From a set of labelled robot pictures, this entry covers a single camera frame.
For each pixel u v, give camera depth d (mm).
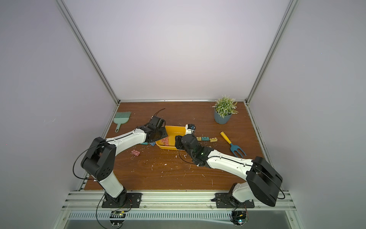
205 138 940
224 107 937
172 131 1004
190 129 712
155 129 720
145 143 652
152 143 922
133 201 728
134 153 895
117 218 711
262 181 410
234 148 922
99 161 467
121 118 1101
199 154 604
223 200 721
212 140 948
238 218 683
